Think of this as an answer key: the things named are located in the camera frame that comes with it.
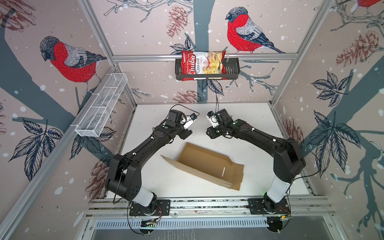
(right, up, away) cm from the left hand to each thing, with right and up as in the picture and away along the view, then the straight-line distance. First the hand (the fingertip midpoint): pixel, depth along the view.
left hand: (186, 124), depth 86 cm
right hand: (+13, -6, +3) cm, 15 cm away
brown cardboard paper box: (+14, -25, +2) cm, 29 cm away
